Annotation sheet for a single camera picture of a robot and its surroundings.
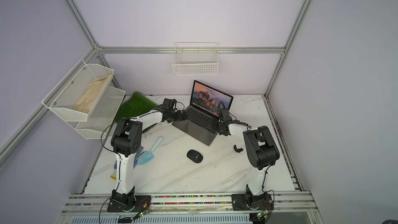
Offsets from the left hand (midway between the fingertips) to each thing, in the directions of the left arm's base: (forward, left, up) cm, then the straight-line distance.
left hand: (182, 120), depth 104 cm
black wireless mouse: (-26, -10, +1) cm, 28 cm away
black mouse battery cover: (-21, -36, -2) cm, 42 cm away
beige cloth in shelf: (-9, +45, +28) cm, 54 cm away
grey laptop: (-2, -13, -1) cm, 14 cm away
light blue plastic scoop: (-25, +18, -2) cm, 31 cm away
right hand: (-7, -22, 0) cm, 23 cm away
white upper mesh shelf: (-6, +49, +31) cm, 58 cm away
